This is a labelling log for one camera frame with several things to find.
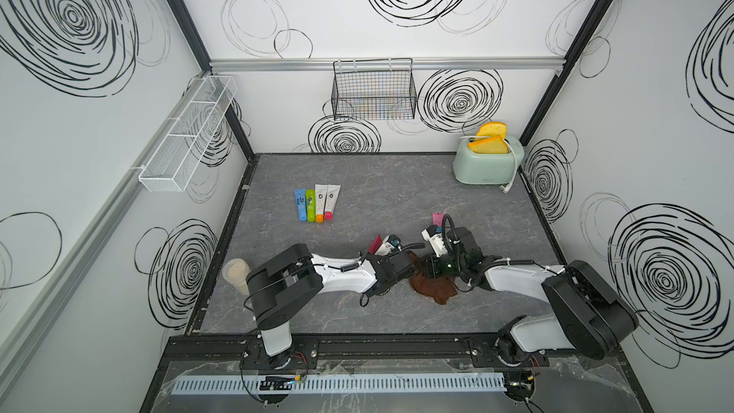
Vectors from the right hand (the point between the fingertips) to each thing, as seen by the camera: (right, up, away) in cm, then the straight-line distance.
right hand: (416, 265), depth 87 cm
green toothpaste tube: (-36, +17, +15) cm, 43 cm away
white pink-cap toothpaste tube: (-28, +22, +19) cm, 40 cm away
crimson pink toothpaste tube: (-12, +6, +3) cm, 14 cm away
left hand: (-14, 0, +2) cm, 15 cm away
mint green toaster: (+28, +31, +16) cm, 44 cm away
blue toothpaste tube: (-39, +18, +15) cm, 46 cm away
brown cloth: (+5, -5, -5) cm, 9 cm away
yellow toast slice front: (+27, +38, +11) cm, 48 cm away
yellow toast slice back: (+29, +44, +13) cm, 54 cm away
